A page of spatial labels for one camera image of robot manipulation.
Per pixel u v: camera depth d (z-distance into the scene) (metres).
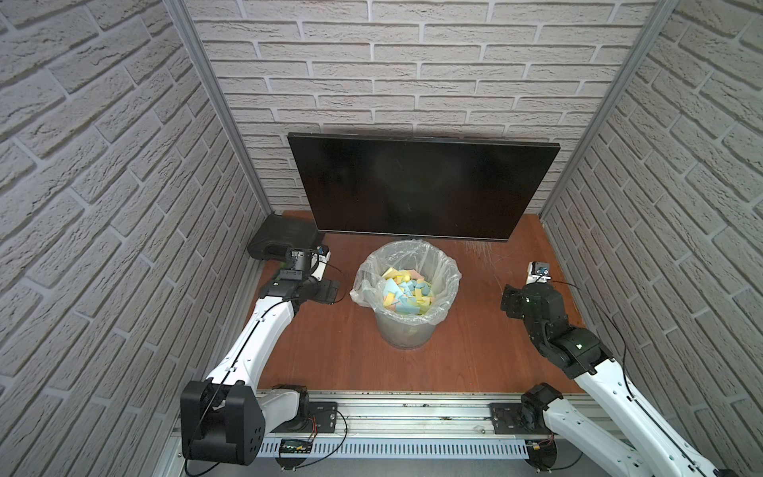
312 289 0.71
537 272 0.62
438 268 0.76
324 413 0.74
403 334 0.74
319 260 0.70
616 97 0.83
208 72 0.80
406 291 0.84
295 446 0.71
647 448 0.42
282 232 1.10
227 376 0.41
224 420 0.39
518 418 0.72
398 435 0.73
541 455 0.70
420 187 0.92
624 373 0.47
